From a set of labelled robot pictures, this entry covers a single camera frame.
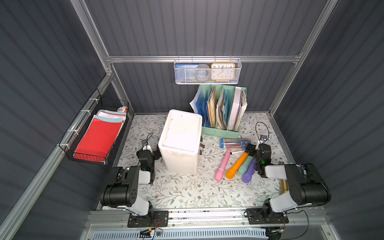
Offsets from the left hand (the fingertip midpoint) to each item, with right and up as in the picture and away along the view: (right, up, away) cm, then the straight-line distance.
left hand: (148, 146), depth 92 cm
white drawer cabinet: (+21, +5, -16) cm, 27 cm away
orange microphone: (+49, -15, -7) cm, 52 cm away
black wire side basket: (-25, +23, -7) cm, 35 cm away
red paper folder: (-18, +6, -20) cm, 27 cm away
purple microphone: (+58, -16, -8) cm, 61 cm away
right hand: (+70, +1, +1) cm, 70 cm away
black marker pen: (+57, -5, +5) cm, 57 cm away
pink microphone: (+43, -15, -7) cm, 46 cm away
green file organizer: (+46, +24, +2) cm, 51 cm away
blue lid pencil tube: (+54, +1, +5) cm, 55 cm away
